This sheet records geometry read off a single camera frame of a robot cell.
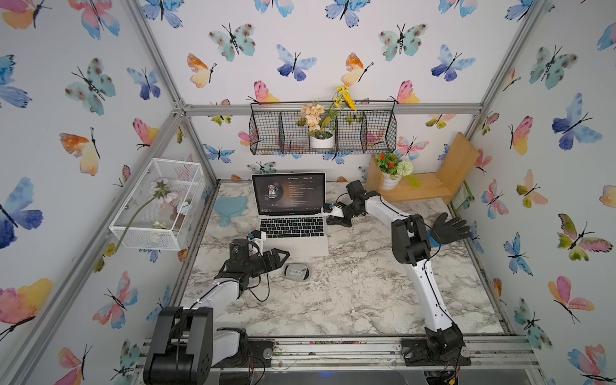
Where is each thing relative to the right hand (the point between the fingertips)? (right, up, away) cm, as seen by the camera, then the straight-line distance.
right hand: (332, 215), depth 107 cm
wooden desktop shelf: (+50, +24, -11) cm, 57 cm away
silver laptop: (-19, +3, -1) cm, 19 cm away
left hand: (-18, -13, -20) cm, 30 cm away
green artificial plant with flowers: (+23, +20, -11) cm, 32 cm away
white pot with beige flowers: (-5, +32, -18) cm, 37 cm away
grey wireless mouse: (-14, -20, -19) cm, 31 cm away
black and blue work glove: (+49, -6, -6) cm, 50 cm away
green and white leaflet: (+58, +9, +2) cm, 59 cm away
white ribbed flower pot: (+22, +14, -10) cm, 28 cm away
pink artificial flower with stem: (-54, +9, -35) cm, 64 cm away
